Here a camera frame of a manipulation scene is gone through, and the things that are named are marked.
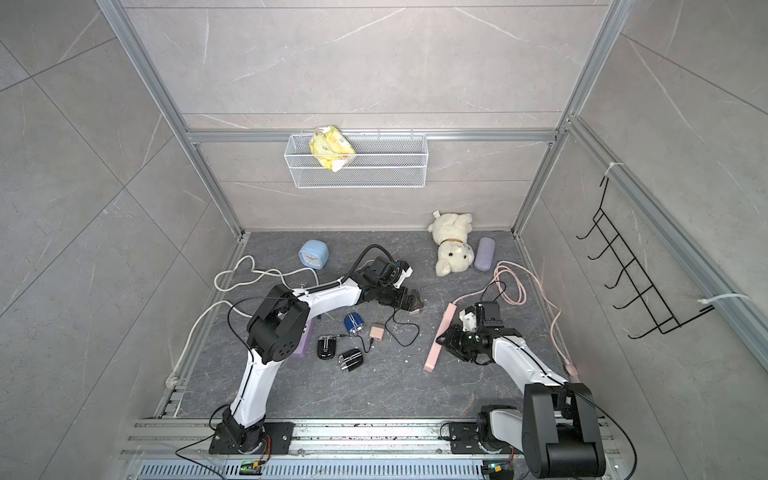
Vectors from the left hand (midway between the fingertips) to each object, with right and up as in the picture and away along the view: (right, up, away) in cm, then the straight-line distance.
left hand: (418, 299), depth 93 cm
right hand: (+7, -12, -7) cm, 15 cm away
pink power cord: (+43, -14, -2) cm, 45 cm away
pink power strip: (+5, -13, -8) cm, 16 cm away
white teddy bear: (+14, +23, +16) cm, 32 cm away
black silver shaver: (-20, -16, -10) cm, 28 cm away
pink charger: (-1, -5, +2) cm, 5 cm away
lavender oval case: (+27, +15, +17) cm, 35 cm away
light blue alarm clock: (-35, +14, +8) cm, 39 cm away
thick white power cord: (-73, -22, -7) cm, 77 cm away
